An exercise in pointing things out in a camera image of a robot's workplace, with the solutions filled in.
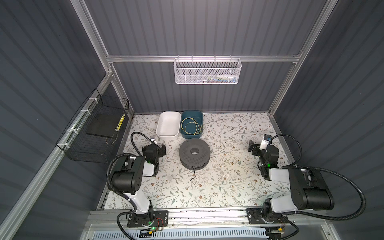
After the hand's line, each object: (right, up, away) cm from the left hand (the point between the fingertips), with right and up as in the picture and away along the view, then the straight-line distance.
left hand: (153, 145), depth 96 cm
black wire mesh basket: (-26, +4, -30) cm, 40 cm away
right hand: (+68, +3, -6) cm, 68 cm away
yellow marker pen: (-12, +14, -18) cm, 26 cm away
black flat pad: (-19, +13, -21) cm, 31 cm away
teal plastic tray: (+24, +14, +16) cm, 32 cm away
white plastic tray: (+7, +13, +15) cm, 21 cm away
